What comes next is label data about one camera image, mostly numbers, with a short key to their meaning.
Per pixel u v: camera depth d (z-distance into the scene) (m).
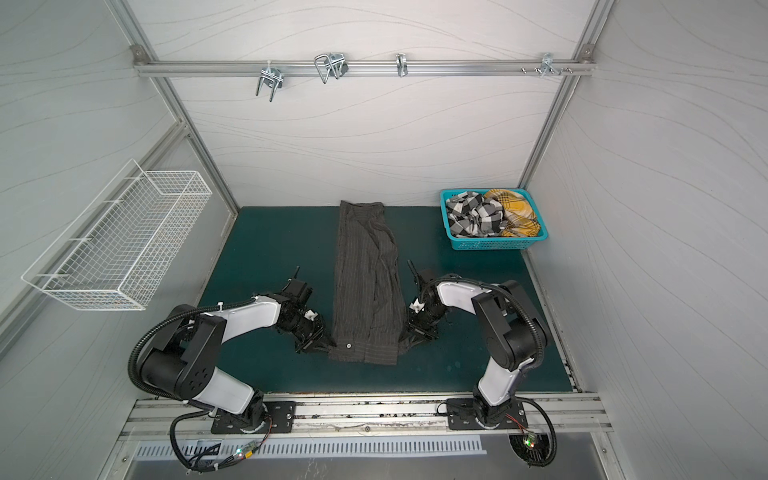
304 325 0.77
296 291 0.76
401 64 0.78
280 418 0.73
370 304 0.93
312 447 0.70
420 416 0.75
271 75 0.78
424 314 0.78
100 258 0.64
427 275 0.80
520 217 1.04
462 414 0.73
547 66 0.76
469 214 1.09
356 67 0.80
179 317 0.46
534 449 0.72
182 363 0.44
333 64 0.76
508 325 0.48
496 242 1.01
